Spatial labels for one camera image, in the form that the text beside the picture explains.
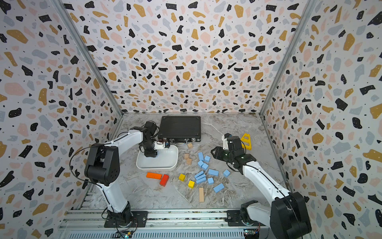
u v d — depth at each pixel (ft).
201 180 2.80
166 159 2.96
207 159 3.10
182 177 2.81
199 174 2.87
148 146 2.69
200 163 3.02
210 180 2.80
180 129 3.72
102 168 1.62
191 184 2.75
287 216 1.32
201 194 2.68
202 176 2.84
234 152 2.13
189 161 3.06
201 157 3.13
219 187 2.74
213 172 2.96
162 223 2.40
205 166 2.96
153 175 2.90
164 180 2.82
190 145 3.29
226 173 2.88
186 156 3.11
